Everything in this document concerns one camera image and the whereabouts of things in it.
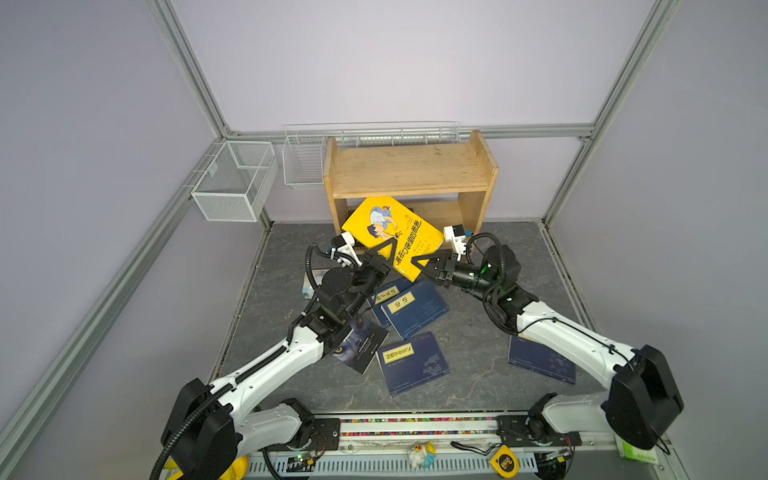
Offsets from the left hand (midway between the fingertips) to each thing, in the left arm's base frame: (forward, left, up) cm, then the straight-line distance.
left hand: (402, 245), depth 67 cm
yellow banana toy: (-38, +40, -31) cm, 63 cm away
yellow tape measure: (-40, -21, -32) cm, 55 cm away
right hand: (-4, -2, -3) cm, 5 cm away
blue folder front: (-15, -2, -34) cm, 38 cm away
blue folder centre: (+1, -5, -33) cm, 34 cm away
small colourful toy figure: (-38, -2, -31) cm, 49 cm away
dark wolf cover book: (-9, +12, -34) cm, 37 cm away
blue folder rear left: (+8, +4, -34) cm, 36 cm away
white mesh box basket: (+42, +54, -13) cm, 69 cm away
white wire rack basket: (+44, +28, 0) cm, 52 cm away
